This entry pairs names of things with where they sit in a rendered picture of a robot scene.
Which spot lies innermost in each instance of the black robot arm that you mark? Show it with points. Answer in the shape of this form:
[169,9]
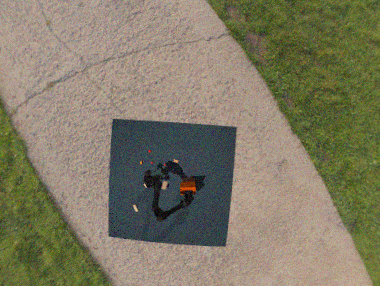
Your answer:
[159,214]

